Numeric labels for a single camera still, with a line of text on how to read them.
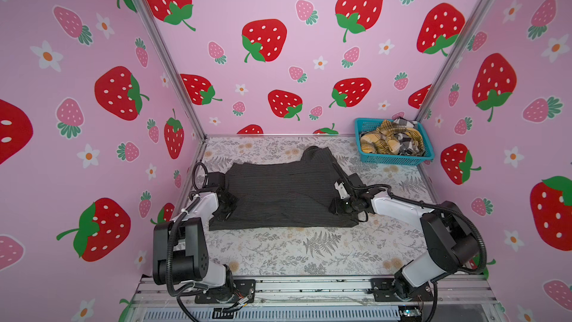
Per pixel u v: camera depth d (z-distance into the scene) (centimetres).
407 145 101
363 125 117
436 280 57
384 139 106
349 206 78
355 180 74
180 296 65
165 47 86
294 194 97
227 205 78
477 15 77
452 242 45
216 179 74
